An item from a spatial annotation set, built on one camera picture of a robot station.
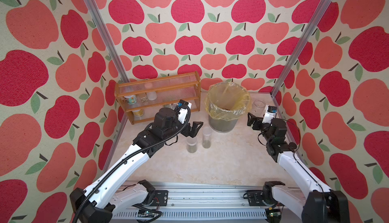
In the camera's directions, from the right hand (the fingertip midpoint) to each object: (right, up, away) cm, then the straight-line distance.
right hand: (258, 117), depth 82 cm
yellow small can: (-73, +2, +19) cm, 76 cm away
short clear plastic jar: (-37, -15, 0) cm, 40 cm away
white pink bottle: (-64, +13, +15) cm, 67 cm away
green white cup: (-75, +10, +11) cm, 76 cm away
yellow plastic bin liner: (-15, +10, +16) cm, 24 cm away
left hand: (-34, -2, -14) cm, 37 cm away
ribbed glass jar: (+7, +5, +16) cm, 18 cm away
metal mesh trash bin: (-16, -8, +19) cm, 26 cm away
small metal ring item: (-67, +10, +12) cm, 69 cm away
